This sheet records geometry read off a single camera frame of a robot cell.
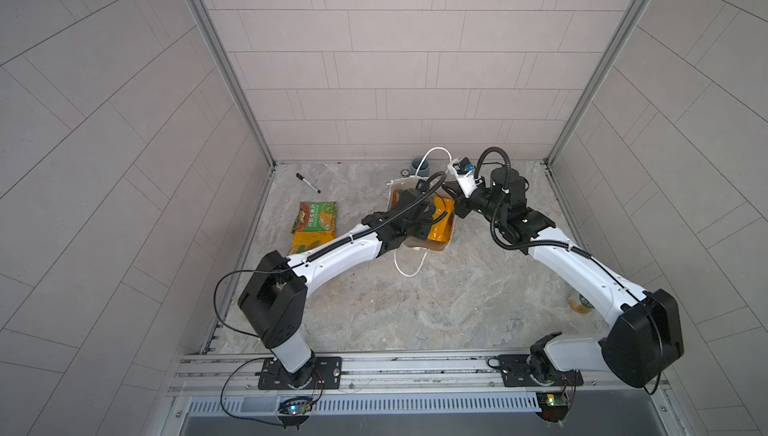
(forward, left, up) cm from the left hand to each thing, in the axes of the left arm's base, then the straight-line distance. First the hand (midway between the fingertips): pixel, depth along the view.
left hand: (433, 213), depth 83 cm
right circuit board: (-43, -26, -16) cm, 53 cm away
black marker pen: (+26, +47, -15) cm, 56 cm away
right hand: (+3, -2, +10) cm, 10 cm away
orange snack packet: (-3, -2, -3) cm, 5 cm away
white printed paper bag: (0, +11, +10) cm, 15 cm away
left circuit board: (-43, +32, -12) cm, 55 cm away
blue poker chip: (+30, +7, -17) cm, 35 cm away
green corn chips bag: (+8, +38, -14) cm, 41 cm away
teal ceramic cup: (+26, +1, -10) cm, 28 cm away
